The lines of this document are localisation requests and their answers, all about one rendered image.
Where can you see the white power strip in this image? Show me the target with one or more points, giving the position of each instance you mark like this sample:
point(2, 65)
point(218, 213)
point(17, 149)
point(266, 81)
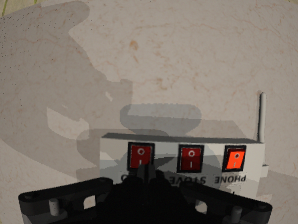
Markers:
point(233, 165)

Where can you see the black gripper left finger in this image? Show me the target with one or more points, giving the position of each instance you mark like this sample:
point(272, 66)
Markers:
point(57, 203)

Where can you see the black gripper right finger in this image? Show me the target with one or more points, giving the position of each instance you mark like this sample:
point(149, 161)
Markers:
point(223, 207)

